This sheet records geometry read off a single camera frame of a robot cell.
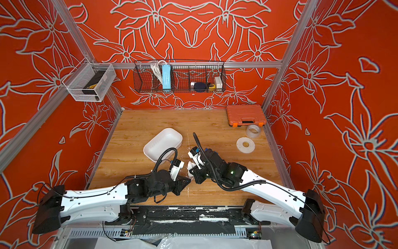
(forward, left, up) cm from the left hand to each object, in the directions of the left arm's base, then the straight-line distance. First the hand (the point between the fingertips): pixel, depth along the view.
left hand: (191, 181), depth 71 cm
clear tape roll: (+42, -39, -12) cm, 59 cm away
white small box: (+53, -12, +18) cm, 57 cm away
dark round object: (+54, -1, +14) cm, 56 cm away
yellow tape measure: (+54, -9, +15) cm, 57 cm away
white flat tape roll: (+30, -32, -12) cm, 46 cm away
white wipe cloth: (+5, +1, +5) cm, 7 cm away
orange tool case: (+56, -36, -10) cm, 67 cm away
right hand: (+2, +2, +4) cm, 5 cm away
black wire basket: (+62, +13, +17) cm, 65 cm away
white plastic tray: (+33, +19, -13) cm, 40 cm away
